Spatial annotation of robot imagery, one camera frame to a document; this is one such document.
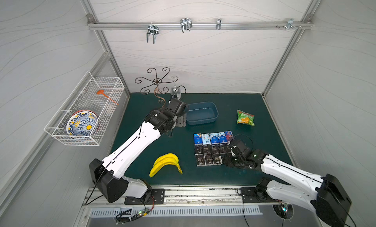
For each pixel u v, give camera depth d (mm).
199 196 756
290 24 765
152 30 781
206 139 926
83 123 625
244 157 630
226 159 733
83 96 691
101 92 783
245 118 1007
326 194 403
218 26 780
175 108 539
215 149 883
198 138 929
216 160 840
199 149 883
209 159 840
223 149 879
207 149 883
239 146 640
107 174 383
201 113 1085
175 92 903
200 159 841
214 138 931
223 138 929
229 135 934
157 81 845
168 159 802
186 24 765
